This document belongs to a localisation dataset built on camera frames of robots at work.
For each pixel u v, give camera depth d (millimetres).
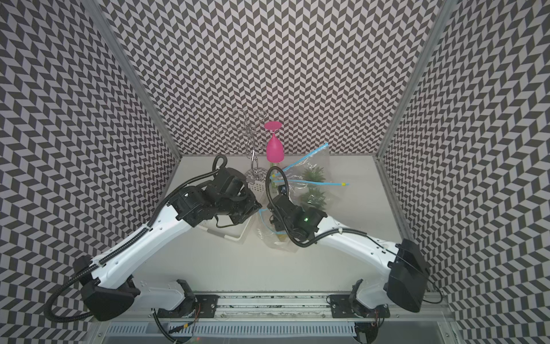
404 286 384
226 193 506
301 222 540
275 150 892
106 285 382
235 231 912
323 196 790
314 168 867
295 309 740
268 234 776
